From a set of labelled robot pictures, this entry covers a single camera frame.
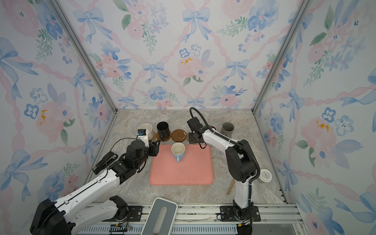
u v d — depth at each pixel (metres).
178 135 1.03
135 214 0.74
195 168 0.88
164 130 0.98
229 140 0.54
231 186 0.82
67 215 0.41
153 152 0.71
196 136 0.70
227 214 0.73
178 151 0.93
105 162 0.89
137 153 0.58
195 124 0.75
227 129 0.94
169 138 1.03
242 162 0.50
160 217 0.72
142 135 0.68
